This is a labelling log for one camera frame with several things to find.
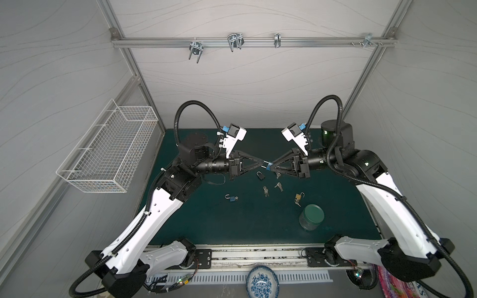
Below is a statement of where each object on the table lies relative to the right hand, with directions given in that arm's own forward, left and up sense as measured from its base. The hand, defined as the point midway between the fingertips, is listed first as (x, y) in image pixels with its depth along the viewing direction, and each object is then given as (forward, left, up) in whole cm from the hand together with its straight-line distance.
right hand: (274, 162), depth 54 cm
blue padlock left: (+6, +16, -41) cm, 45 cm away
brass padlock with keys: (+9, -17, -42) cm, 46 cm away
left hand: (-1, +3, +1) cm, 4 cm away
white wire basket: (+6, +61, -9) cm, 62 cm away
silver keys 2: (+11, -1, -42) cm, 43 cm away
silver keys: (+15, -8, -42) cm, 46 cm away
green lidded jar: (-4, -19, -32) cm, 37 cm away
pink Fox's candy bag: (-25, -46, -41) cm, 66 cm away
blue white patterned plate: (-26, +1, -40) cm, 48 cm away
